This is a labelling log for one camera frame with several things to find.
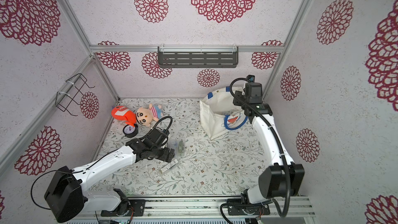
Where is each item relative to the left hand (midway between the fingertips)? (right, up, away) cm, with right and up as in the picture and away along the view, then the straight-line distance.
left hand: (167, 154), depth 83 cm
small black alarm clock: (-27, +11, +15) cm, 33 cm away
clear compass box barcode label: (+1, -7, +2) cm, 7 cm away
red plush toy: (-34, +23, +19) cm, 45 cm away
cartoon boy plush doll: (-17, +20, +17) cm, 31 cm away
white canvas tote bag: (+28, +22, +1) cm, 36 cm away
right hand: (+38, +33, -5) cm, 51 cm away
